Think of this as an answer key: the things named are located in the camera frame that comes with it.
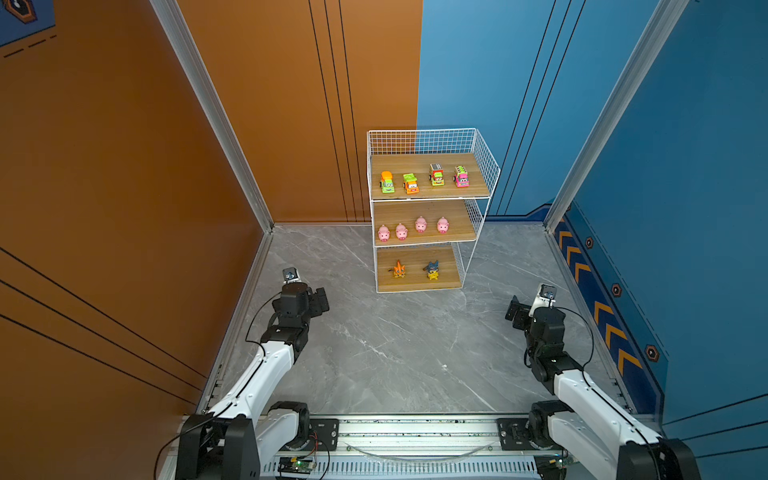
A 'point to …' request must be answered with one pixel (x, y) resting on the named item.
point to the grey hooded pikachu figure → (432, 269)
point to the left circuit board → (286, 464)
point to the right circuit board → (554, 466)
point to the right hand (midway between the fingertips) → (527, 300)
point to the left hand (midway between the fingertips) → (305, 291)
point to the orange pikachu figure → (399, 270)
